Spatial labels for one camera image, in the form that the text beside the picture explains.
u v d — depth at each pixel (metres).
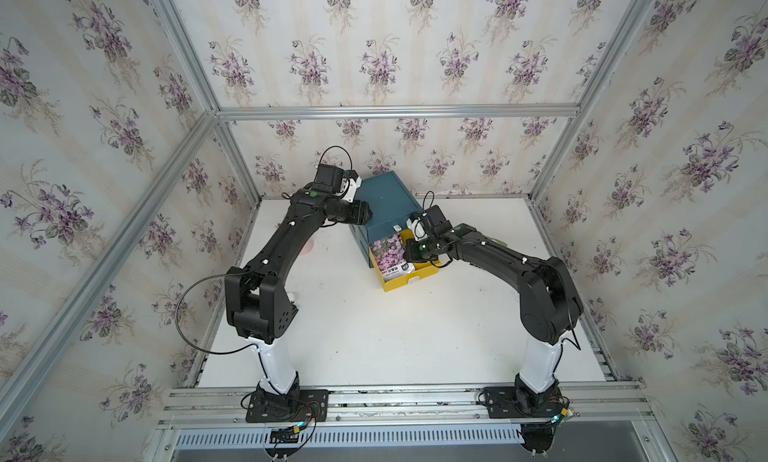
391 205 0.90
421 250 0.80
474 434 0.70
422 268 0.84
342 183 0.72
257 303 0.47
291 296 0.89
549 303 0.49
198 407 0.75
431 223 0.73
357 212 0.76
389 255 0.91
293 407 0.66
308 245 0.59
